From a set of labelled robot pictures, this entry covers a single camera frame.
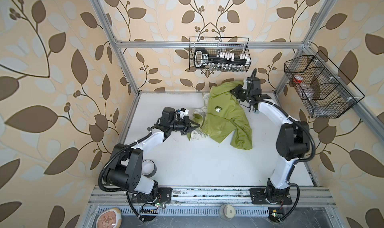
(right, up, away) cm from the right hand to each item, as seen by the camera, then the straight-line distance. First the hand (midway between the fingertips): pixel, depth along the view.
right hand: (231, 90), depth 92 cm
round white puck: (-9, -54, -31) cm, 63 cm away
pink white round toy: (-61, -61, -25) cm, 90 cm away
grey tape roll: (-48, -45, -10) cm, 67 cm away
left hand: (-19, -20, -13) cm, 31 cm away
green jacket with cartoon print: (-5, -14, -1) cm, 15 cm away
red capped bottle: (+34, +5, -11) cm, 36 cm away
